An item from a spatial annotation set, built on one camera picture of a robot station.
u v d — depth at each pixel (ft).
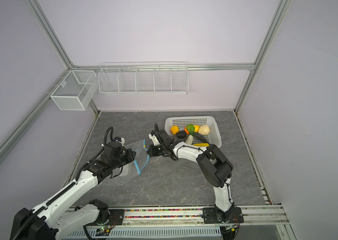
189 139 3.24
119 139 2.48
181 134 3.29
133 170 2.56
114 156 2.05
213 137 3.24
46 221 1.32
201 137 3.32
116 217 2.42
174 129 3.35
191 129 3.35
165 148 2.33
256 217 2.44
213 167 1.64
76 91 3.35
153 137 2.77
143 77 3.24
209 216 2.38
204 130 3.35
